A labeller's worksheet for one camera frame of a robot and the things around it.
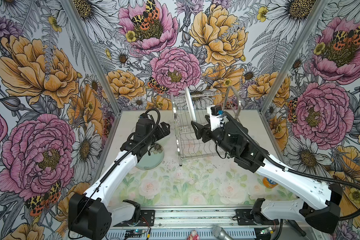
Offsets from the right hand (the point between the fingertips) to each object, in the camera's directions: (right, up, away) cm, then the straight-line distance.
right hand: (198, 124), depth 65 cm
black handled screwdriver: (+45, -47, +6) cm, 65 cm away
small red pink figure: (-2, -50, +2) cm, 50 cm away
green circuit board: (-30, -51, +6) cm, 59 cm away
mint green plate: (-28, -23, +26) cm, 45 cm away
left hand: (-17, -5, +15) cm, 24 cm away
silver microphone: (+10, -49, +2) cm, 50 cm away
